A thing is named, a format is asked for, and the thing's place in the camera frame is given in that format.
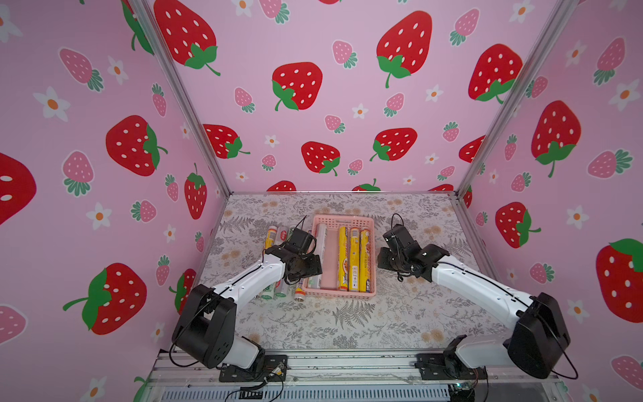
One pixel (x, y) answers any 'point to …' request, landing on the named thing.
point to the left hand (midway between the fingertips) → (317, 268)
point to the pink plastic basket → (332, 223)
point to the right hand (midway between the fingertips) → (389, 253)
